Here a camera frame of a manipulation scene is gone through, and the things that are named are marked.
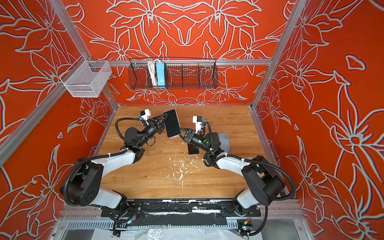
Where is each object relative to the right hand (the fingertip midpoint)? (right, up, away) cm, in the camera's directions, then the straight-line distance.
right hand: (172, 131), depth 69 cm
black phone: (0, +3, +3) cm, 4 cm away
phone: (+10, -14, +26) cm, 31 cm away
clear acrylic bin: (-58, +32, +24) cm, 70 cm away
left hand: (-3, +8, +2) cm, 8 cm away
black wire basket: (+2, +36, +29) cm, 46 cm away
